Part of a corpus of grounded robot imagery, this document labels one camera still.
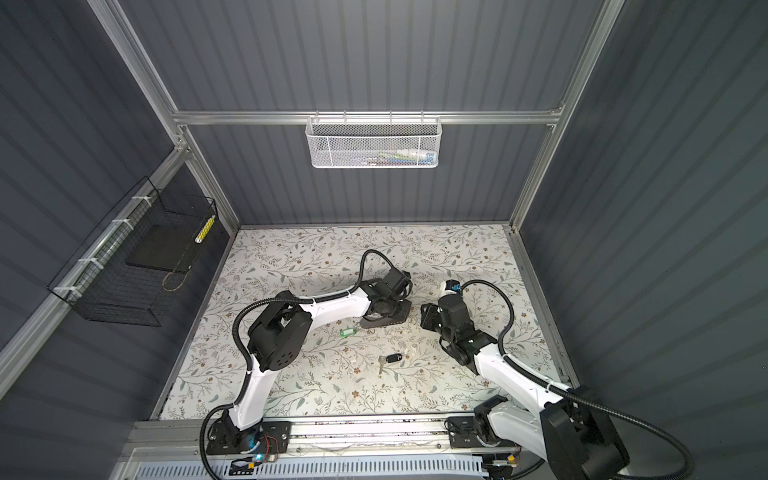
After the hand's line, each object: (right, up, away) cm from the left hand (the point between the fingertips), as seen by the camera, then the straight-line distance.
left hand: (408, 311), depth 95 cm
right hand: (+5, +2, -9) cm, 10 cm away
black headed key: (-6, -12, -8) cm, 16 cm away
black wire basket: (-70, +16, -22) cm, 75 cm away
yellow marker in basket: (-57, +25, -13) cm, 64 cm away
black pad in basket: (-62, +20, -20) cm, 69 cm away
